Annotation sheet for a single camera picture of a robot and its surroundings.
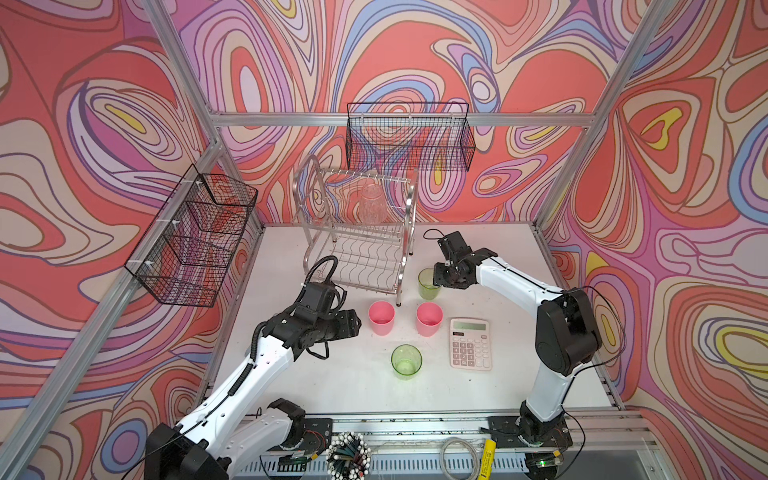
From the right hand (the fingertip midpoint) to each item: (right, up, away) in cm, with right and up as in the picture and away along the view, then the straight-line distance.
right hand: (444, 284), depth 93 cm
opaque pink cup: (-20, -9, -3) cm, 22 cm away
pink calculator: (+6, -17, -7) cm, 19 cm away
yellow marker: (+6, -39, -24) cm, 46 cm away
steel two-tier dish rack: (-30, +21, +30) cm, 47 cm away
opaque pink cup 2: (-5, -11, -2) cm, 12 cm away
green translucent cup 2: (-13, -21, -9) cm, 26 cm away
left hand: (-27, -9, -15) cm, 32 cm away
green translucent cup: (-5, -2, +2) cm, 6 cm away
